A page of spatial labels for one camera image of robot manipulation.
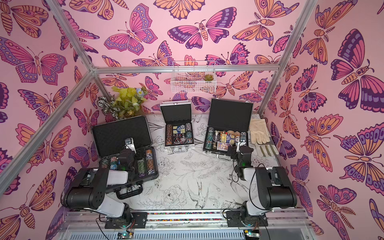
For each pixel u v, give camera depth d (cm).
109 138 94
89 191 45
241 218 73
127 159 73
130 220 72
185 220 75
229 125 106
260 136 104
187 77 101
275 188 45
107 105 93
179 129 109
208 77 92
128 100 97
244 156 71
